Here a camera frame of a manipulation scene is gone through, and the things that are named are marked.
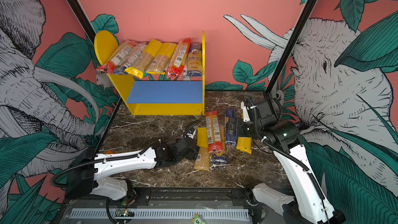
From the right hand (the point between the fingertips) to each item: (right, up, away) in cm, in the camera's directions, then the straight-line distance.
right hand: (234, 124), depth 63 cm
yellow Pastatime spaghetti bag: (+12, -16, +27) cm, 33 cm away
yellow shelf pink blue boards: (-45, +13, +34) cm, 58 cm away
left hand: (-17, -13, +15) cm, 26 cm away
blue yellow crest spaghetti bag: (-4, -23, +20) cm, 31 cm away
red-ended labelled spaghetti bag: (-6, -9, +29) cm, 31 cm away
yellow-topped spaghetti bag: (-13, -23, +20) cm, 33 cm away
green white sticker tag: (-16, -43, +4) cm, 46 cm away
